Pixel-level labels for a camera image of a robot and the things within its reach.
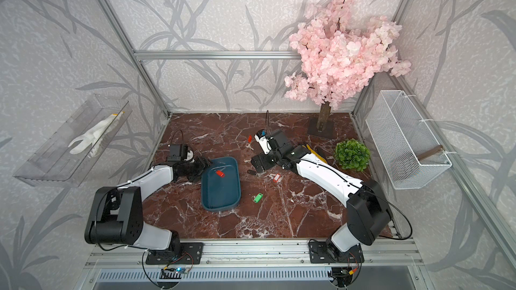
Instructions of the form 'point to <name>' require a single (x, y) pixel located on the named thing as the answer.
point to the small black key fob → (251, 172)
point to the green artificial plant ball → (352, 154)
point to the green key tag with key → (258, 198)
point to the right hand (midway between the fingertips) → (259, 155)
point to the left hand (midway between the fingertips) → (212, 165)
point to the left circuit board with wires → (176, 270)
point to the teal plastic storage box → (220, 183)
